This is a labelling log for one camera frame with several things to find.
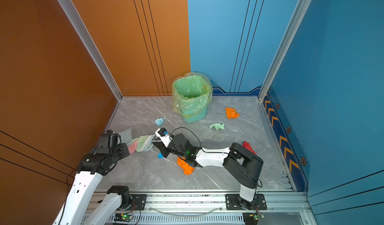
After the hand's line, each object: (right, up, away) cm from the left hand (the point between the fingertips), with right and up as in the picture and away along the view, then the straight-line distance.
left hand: (124, 147), depth 77 cm
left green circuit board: (+2, -32, -6) cm, 33 cm away
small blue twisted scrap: (+15, -8, +12) cm, 21 cm away
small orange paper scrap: (+63, +17, +32) cm, 72 cm away
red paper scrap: (+69, -3, +15) cm, 71 cm away
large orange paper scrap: (+32, -14, +6) cm, 35 cm away
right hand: (+15, +3, 0) cm, 16 cm away
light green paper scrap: (+3, -1, +18) cm, 18 cm away
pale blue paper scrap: (+11, +11, +27) cm, 31 cm away
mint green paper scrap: (+51, +9, +22) cm, 56 cm away
